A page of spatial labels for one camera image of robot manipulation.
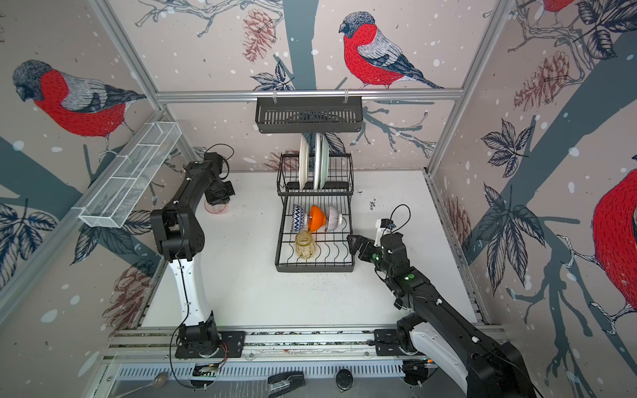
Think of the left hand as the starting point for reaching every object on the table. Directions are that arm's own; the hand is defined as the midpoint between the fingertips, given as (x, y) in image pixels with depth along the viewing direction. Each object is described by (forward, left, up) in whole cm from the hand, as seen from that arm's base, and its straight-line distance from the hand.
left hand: (226, 198), depth 98 cm
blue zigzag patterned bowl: (-10, -30, 0) cm, 32 cm away
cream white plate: (-2, -33, +25) cm, 42 cm away
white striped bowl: (-10, -43, -1) cm, 45 cm away
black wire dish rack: (-21, -43, -8) cm, 48 cm away
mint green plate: (-8, -39, +25) cm, 47 cm away
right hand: (-22, -50, +3) cm, 55 cm away
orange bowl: (-10, -37, -1) cm, 38 cm away
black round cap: (-59, -44, 0) cm, 74 cm away
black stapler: (-59, -29, -8) cm, 66 cm away
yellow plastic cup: (-21, -33, -1) cm, 39 cm away
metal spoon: (-58, +6, -9) cm, 59 cm away
